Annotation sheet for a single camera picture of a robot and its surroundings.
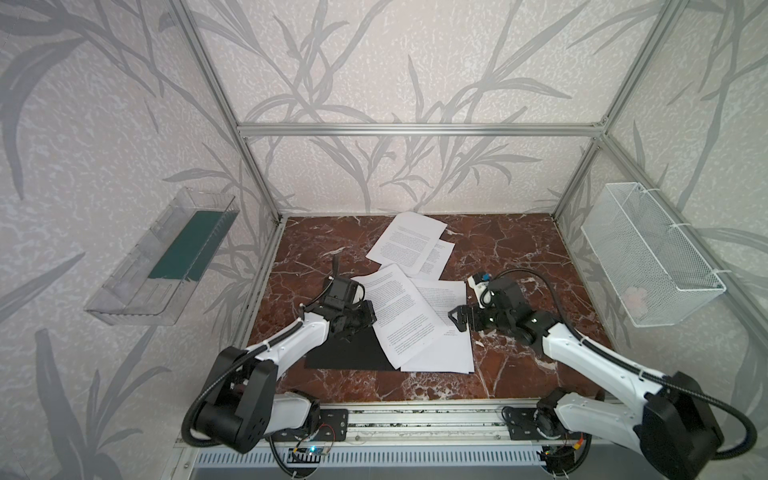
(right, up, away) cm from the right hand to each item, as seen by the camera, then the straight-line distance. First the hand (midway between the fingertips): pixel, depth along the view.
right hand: (461, 302), depth 84 cm
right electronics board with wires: (+22, -36, -11) cm, 44 cm away
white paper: (-15, +17, +28) cm, 36 cm away
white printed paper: (-15, -8, +5) cm, 18 cm away
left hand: (-23, -2, +3) cm, 23 cm away
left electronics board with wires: (-39, -33, -13) cm, 52 cm away
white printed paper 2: (-5, +10, +24) cm, 26 cm away
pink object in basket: (+41, +3, -11) cm, 43 cm away
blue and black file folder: (-28, -14, -2) cm, 31 cm away
